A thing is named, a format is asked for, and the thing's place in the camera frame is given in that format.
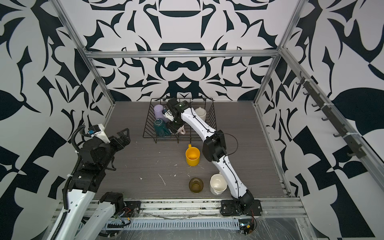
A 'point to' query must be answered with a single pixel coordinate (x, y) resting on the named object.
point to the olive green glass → (196, 185)
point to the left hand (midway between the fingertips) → (120, 130)
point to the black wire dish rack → (205, 108)
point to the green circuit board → (246, 226)
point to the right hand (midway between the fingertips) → (176, 124)
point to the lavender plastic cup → (159, 113)
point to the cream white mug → (218, 184)
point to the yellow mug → (192, 155)
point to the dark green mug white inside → (161, 128)
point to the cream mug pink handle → (181, 130)
